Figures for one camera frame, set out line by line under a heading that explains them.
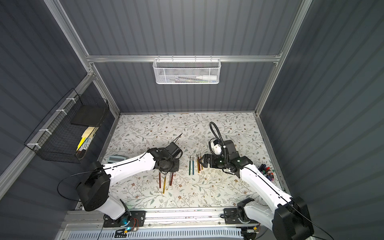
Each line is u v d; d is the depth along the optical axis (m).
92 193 0.44
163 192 0.82
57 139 0.69
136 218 0.73
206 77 0.89
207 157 0.72
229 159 0.63
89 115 0.82
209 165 0.71
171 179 0.87
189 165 0.92
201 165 0.74
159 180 0.86
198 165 0.92
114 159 0.92
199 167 0.91
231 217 0.72
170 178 0.87
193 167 0.91
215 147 0.75
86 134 0.75
